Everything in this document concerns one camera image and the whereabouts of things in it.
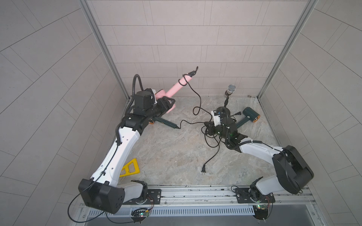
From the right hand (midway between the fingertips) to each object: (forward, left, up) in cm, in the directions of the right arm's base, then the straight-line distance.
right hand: (204, 123), depth 86 cm
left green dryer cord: (+9, +8, -12) cm, 17 cm away
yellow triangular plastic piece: (-22, +40, -11) cm, 47 cm away
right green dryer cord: (-22, +2, -13) cm, 26 cm away
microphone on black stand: (+13, -17, +15) cm, 27 cm away
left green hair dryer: (+10, +27, -10) cm, 30 cm away
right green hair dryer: (+10, -36, -9) cm, 38 cm away
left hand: (+1, +16, +20) cm, 26 cm away
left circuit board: (-42, +36, -10) cm, 56 cm away
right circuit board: (-44, -23, -15) cm, 52 cm away
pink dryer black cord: (+5, +3, +19) cm, 20 cm away
